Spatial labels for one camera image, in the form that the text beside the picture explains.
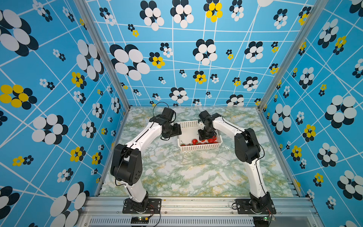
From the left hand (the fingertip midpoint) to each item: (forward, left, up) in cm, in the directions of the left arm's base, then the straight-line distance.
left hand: (179, 131), depth 89 cm
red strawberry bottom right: (-1, -22, -10) cm, 24 cm away
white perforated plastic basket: (+9, -7, -13) cm, 17 cm away
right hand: (+3, -17, -11) cm, 21 cm away
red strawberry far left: (-1, -10, -10) cm, 15 cm away
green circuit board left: (-45, +20, -16) cm, 51 cm away
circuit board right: (-45, -45, -9) cm, 64 cm away
